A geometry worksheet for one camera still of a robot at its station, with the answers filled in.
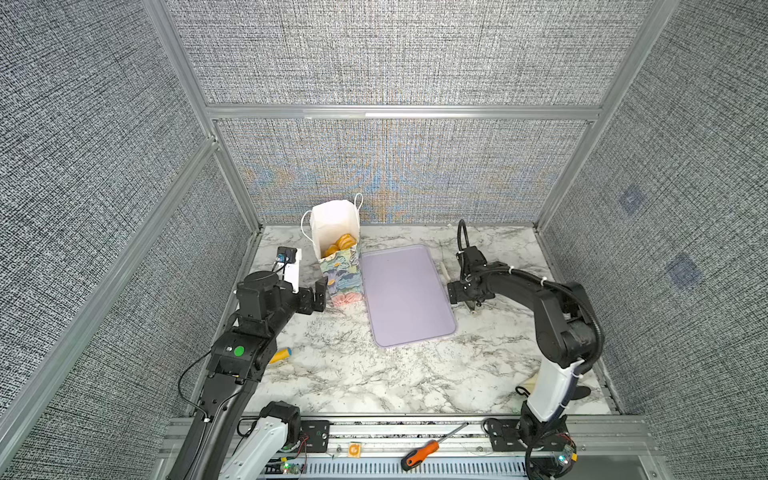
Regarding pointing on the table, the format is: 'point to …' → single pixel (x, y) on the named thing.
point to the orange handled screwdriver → (417, 457)
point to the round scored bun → (330, 250)
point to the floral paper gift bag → (343, 270)
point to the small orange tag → (354, 450)
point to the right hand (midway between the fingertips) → (467, 292)
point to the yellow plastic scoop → (281, 355)
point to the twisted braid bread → (345, 241)
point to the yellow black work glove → (577, 392)
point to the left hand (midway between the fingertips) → (307, 274)
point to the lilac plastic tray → (406, 298)
